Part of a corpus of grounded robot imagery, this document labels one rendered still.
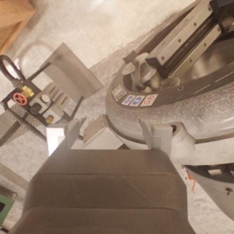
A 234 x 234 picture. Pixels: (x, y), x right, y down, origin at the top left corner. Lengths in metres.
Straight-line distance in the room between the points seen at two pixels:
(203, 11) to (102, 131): 0.47
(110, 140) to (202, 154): 0.28
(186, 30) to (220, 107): 0.34
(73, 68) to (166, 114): 1.09
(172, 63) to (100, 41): 0.75
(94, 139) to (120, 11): 0.85
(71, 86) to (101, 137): 0.94
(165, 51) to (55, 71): 1.02
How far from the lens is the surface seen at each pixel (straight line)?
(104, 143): 0.51
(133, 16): 1.16
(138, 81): 0.45
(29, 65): 1.48
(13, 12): 1.10
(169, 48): 0.52
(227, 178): 0.62
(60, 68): 1.36
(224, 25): 0.68
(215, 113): 0.27
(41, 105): 0.98
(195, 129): 0.28
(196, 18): 0.60
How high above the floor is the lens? 1.15
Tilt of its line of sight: 51 degrees down
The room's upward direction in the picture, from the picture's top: 169 degrees counter-clockwise
